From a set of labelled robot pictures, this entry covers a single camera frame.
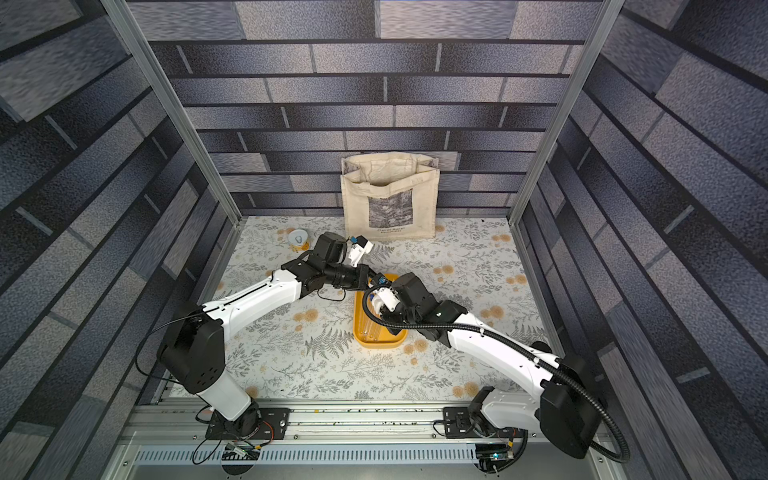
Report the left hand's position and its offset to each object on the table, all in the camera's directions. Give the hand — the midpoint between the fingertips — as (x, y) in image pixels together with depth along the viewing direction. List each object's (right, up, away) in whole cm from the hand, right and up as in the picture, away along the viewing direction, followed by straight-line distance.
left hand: (384, 281), depth 79 cm
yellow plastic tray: (-5, -18, +10) cm, 21 cm away
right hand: (-1, -7, +1) cm, 7 cm away
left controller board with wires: (-35, -41, -8) cm, 54 cm away
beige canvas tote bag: (+1, +26, +15) cm, 29 cm away
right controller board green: (+27, -41, -8) cm, 50 cm away
